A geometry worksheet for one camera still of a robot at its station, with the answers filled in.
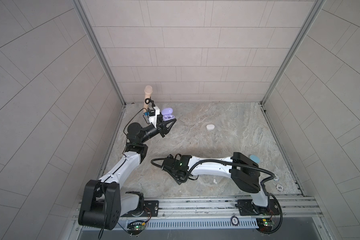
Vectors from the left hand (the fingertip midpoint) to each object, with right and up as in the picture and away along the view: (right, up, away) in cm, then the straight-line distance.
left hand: (176, 119), depth 70 cm
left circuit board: (-17, -48, -5) cm, 51 cm away
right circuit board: (+41, -48, -2) cm, 63 cm away
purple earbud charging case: (-4, +3, -1) cm, 5 cm away
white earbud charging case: (+21, -6, +32) cm, 39 cm away
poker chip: (+54, -33, +11) cm, 64 cm away
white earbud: (+20, -33, +9) cm, 40 cm away
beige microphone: (-18, +16, +16) cm, 29 cm away
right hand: (+2, -33, +12) cm, 35 cm away
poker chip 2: (+55, -37, +8) cm, 66 cm away
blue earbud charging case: (+46, -24, +17) cm, 54 cm away
